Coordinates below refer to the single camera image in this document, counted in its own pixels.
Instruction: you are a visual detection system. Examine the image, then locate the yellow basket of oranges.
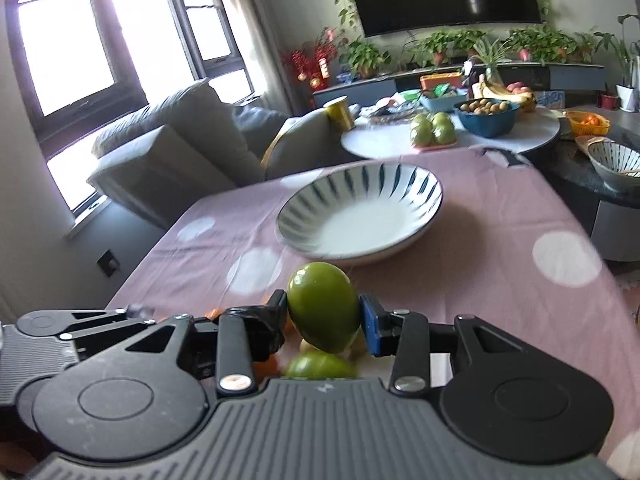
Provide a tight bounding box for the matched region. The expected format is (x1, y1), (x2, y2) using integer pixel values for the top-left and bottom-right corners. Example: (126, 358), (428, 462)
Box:
(565, 110), (611, 136)

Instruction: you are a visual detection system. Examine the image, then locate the tall potted plant white pot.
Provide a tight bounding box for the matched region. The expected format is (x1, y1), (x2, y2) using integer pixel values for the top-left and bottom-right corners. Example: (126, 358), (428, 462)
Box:
(594, 13), (639, 113)

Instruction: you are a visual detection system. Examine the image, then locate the yellow cylindrical can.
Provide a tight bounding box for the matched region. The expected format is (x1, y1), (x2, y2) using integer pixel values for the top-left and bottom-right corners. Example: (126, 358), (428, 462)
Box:
(323, 96), (355, 133)

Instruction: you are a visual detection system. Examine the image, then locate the blue bowl of kiwis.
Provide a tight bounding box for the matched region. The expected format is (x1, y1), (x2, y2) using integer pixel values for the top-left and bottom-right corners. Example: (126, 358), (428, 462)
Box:
(454, 98), (520, 139)

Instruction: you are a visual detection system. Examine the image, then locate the tray of green apples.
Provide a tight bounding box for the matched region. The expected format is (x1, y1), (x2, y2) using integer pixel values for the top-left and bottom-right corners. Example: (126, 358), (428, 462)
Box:
(410, 112), (458, 150)

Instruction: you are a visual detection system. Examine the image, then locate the dark tv cabinet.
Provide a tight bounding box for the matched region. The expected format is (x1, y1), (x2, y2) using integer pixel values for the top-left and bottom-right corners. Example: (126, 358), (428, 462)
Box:
(312, 62), (608, 107)

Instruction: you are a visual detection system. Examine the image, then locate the green apple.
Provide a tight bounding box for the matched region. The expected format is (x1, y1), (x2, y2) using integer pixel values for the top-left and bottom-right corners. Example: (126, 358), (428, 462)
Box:
(286, 262), (360, 354)
(283, 350), (357, 380)

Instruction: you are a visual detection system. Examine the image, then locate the striped bowl with spoon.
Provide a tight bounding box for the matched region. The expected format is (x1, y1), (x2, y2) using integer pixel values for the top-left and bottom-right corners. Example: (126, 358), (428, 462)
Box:
(587, 141), (640, 193)

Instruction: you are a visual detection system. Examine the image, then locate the banana bunch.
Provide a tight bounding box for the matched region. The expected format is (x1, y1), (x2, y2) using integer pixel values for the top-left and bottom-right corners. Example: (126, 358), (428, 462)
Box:
(472, 74), (537, 113)

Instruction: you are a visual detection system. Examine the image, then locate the black round side table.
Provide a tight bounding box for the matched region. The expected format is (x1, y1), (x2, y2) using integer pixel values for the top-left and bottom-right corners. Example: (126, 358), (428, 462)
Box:
(535, 106), (639, 263)

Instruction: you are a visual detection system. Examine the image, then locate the striped white ceramic plate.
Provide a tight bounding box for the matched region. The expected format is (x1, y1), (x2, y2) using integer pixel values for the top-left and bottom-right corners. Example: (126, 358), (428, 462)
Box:
(277, 162), (444, 264)

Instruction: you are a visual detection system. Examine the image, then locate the grey sofa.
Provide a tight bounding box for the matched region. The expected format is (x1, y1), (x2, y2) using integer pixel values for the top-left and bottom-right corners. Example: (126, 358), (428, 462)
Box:
(87, 79), (355, 229)

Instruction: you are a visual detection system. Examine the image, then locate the white round coffee table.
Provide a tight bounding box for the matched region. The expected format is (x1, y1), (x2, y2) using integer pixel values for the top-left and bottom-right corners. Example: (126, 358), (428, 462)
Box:
(340, 105), (562, 162)

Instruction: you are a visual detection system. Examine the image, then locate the red flower decoration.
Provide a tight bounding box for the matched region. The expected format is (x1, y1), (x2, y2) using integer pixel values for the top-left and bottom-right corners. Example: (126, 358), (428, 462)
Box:
(281, 27), (348, 92)

